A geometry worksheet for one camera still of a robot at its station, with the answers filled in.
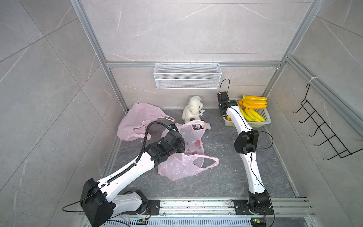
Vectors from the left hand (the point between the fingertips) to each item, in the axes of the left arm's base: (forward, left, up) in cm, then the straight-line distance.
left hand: (184, 140), depth 77 cm
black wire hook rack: (-12, -67, +12) cm, 70 cm away
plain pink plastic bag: (+27, +39, -15) cm, 49 cm away
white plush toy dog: (+28, -6, -4) cm, 29 cm away
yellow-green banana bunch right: (+29, -52, -13) cm, 61 cm away
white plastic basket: (+31, -63, -12) cm, 71 cm away
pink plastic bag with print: (-10, +2, -7) cm, 13 cm away
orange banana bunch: (+38, -56, -8) cm, 68 cm away
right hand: (+32, -36, -8) cm, 49 cm away
